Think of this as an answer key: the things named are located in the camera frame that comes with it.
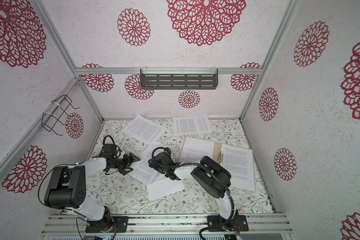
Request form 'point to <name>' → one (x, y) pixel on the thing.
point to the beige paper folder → (216, 151)
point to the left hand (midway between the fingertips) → (137, 166)
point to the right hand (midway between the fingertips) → (149, 160)
